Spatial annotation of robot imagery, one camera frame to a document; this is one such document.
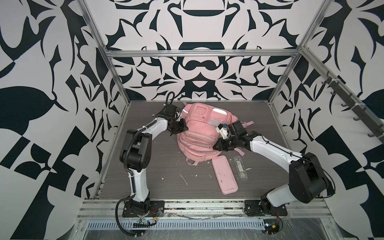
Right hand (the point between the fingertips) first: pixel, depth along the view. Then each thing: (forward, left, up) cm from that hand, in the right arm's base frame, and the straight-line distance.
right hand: (213, 146), depth 84 cm
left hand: (+16, +14, -2) cm, 22 cm away
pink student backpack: (+4, +9, -3) cm, 11 cm away
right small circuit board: (-35, -25, -13) cm, 45 cm away
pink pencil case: (-13, -6, -9) cm, 17 cm away
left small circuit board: (-34, +34, -8) cm, 49 cm away
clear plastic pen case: (-8, -16, -10) cm, 21 cm away
